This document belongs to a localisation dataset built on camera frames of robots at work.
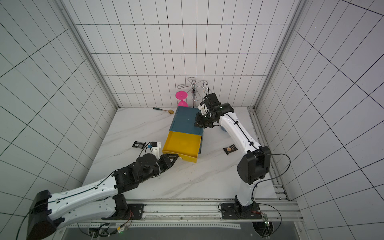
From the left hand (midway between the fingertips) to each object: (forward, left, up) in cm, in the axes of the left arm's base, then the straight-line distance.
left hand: (176, 159), depth 73 cm
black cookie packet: (+17, +28, -16) cm, 37 cm away
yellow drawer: (+9, -5, -2) cm, 10 cm away
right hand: (+18, -6, +4) cm, 20 cm away
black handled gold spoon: (+49, +11, -18) cm, 54 cm away
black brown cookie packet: (+15, -33, -17) cm, 40 cm away
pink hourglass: (+36, -1, +11) cm, 38 cm away
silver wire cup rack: (+43, -10, +8) cm, 45 cm away
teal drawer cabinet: (+21, -3, +4) cm, 21 cm away
